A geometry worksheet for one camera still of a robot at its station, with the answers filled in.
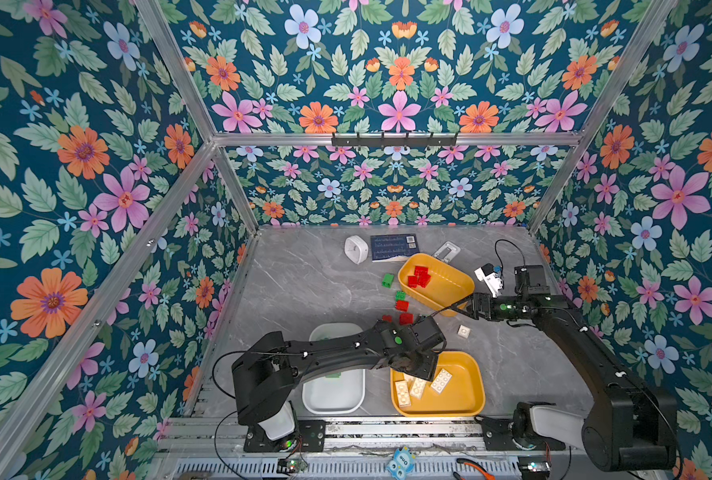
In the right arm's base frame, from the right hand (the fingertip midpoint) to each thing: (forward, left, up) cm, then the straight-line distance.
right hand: (462, 306), depth 80 cm
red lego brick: (+20, +8, -14) cm, 26 cm away
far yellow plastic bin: (+18, +4, -15) cm, 23 cm away
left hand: (-15, +9, -5) cm, 18 cm away
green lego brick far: (+18, +20, -13) cm, 30 cm away
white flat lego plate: (0, -3, -15) cm, 15 cm away
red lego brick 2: (+18, +12, -14) cm, 25 cm away
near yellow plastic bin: (-19, 0, -16) cm, 24 cm away
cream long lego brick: (-18, +16, -14) cm, 28 cm away
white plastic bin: (-18, +35, -16) cm, 42 cm away
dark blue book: (+33, +17, -13) cm, 40 cm away
